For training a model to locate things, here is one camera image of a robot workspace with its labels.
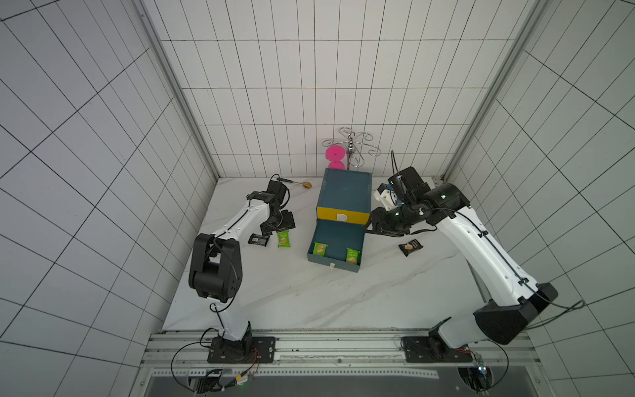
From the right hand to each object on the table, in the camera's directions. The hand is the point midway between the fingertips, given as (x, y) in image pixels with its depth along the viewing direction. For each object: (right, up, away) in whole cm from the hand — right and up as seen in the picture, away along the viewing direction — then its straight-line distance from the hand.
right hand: (360, 232), depth 70 cm
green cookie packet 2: (-12, -9, +17) cm, 22 cm away
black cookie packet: (-36, -7, +26) cm, 45 cm away
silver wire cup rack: (+2, +27, +26) cm, 37 cm away
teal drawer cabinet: (-2, +13, +16) cm, 20 cm away
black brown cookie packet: (+24, -9, +25) cm, 36 cm away
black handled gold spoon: (-19, +16, +48) cm, 54 cm away
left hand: (-26, -3, +21) cm, 34 cm away
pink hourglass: (-6, +26, +20) cm, 34 cm away
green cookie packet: (-26, -7, +28) cm, 39 cm away
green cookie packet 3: (0, -11, +15) cm, 18 cm away
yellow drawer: (-4, +4, +13) cm, 14 cm away
